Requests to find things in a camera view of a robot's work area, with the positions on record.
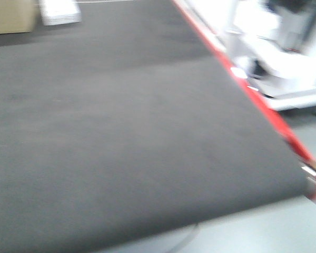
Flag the dark grey belt conveyor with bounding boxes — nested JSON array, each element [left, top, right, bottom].
[[0, 0, 316, 253]]

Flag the white machine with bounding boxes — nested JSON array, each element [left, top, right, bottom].
[[221, 0, 316, 111]]

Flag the white carton box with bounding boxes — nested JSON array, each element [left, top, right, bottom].
[[39, 0, 82, 26]]

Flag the brown cardboard box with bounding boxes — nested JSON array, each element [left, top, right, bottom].
[[0, 0, 37, 35]]

